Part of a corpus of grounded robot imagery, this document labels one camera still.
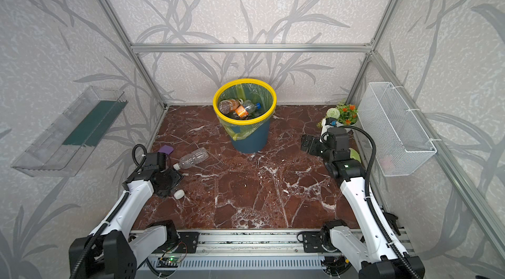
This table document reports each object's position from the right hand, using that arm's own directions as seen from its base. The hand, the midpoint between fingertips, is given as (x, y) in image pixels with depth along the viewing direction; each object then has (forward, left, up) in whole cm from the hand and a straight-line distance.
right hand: (311, 136), depth 78 cm
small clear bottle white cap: (-16, +55, -18) cm, 60 cm away
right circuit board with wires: (-40, -7, -27) cm, 49 cm away
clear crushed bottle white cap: (0, +53, -17) cm, 56 cm away
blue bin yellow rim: (+12, +24, -21) cm, 34 cm away
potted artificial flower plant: (+20, -21, -8) cm, 30 cm away
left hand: (-10, +58, -17) cm, 61 cm away
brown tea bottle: (+13, +35, +5) cm, 38 cm away
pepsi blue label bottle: (+19, +25, -2) cm, 32 cm away
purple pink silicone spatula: (+9, +70, -22) cm, 74 cm away
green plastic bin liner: (+26, +27, +2) cm, 37 cm away
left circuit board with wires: (-37, +53, -22) cm, 69 cm away
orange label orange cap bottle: (+15, +29, -1) cm, 33 cm away
